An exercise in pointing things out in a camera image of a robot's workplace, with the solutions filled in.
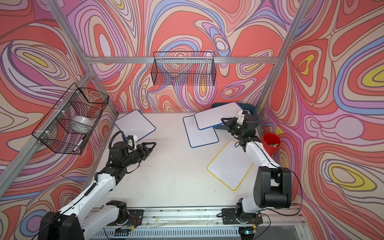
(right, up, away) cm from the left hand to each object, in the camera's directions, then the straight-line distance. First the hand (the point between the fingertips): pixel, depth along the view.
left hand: (156, 147), depth 79 cm
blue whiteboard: (+33, +17, +14) cm, 39 cm away
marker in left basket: (-36, +3, -8) cm, 37 cm away
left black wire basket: (-39, +12, -9) cm, 42 cm away
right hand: (+36, +14, +5) cm, 39 cm away
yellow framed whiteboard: (+45, -13, +14) cm, 49 cm away
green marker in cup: (+67, 0, +6) cm, 68 cm away
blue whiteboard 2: (-26, +13, +37) cm, 47 cm away
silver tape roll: (-34, +14, -6) cm, 38 cm away
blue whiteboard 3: (+23, +3, +25) cm, 34 cm away
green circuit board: (-15, -41, -7) cm, 44 cm away
